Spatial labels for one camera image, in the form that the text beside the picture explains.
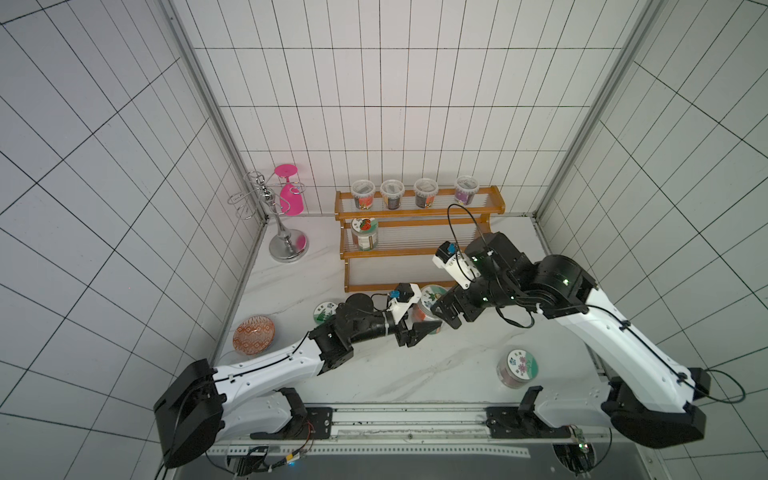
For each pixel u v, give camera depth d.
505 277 0.43
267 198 0.90
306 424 0.66
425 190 0.80
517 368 0.74
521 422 0.64
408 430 0.73
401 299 0.57
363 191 0.80
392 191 0.80
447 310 0.53
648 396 0.38
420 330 0.63
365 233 0.85
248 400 0.45
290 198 0.99
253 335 0.87
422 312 0.63
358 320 0.54
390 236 0.88
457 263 0.51
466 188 0.80
